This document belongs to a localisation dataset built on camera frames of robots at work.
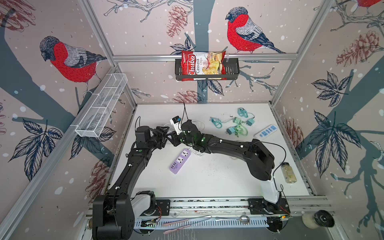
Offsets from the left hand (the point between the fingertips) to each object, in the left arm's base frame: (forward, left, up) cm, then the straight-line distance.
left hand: (169, 130), depth 81 cm
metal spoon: (-39, -38, -18) cm, 57 cm away
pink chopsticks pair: (-41, -1, -20) cm, 45 cm away
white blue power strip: (+9, -63, -17) cm, 66 cm away
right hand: (-4, +2, -4) cm, 6 cm away
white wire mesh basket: (0, +35, +11) cm, 37 cm away
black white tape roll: (-40, -67, -8) cm, 79 cm away
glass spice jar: (-19, -67, -16) cm, 71 cm away
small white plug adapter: (-2, -5, +9) cm, 11 cm away
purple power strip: (-11, -5, -18) cm, 21 cm away
